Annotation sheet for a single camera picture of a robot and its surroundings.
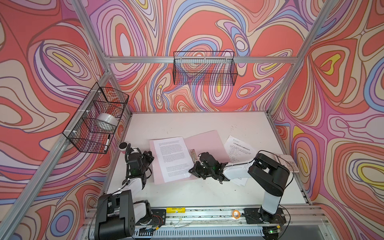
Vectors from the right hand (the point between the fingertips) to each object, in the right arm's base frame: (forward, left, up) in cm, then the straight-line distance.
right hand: (189, 174), depth 87 cm
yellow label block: (-19, +7, +1) cm, 20 cm away
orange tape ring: (-22, -25, -1) cm, 33 cm away
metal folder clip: (+13, -3, -1) cm, 13 cm away
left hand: (+13, +21, +8) cm, 26 cm away
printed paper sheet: (+10, +9, +2) cm, 13 cm away
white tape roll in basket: (+15, +39, +32) cm, 52 cm away
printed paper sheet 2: (+15, -33, -2) cm, 36 cm away
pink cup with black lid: (+17, +42, +5) cm, 46 cm away
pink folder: (+22, -14, -1) cm, 26 cm away
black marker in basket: (+7, +39, +26) cm, 47 cm away
